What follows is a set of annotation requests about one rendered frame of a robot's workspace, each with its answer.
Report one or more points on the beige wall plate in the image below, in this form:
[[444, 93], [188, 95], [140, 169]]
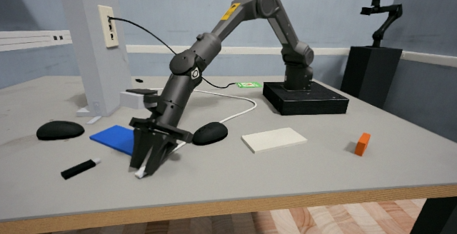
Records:
[[105, 11]]

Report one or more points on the blue flat rectangular slab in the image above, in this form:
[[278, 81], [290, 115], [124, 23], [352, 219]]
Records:
[[116, 137]]

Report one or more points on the orange rectangular block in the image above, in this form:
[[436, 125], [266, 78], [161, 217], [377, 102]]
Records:
[[362, 144]]

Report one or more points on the white ethernet plug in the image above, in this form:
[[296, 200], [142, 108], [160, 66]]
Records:
[[140, 173]]

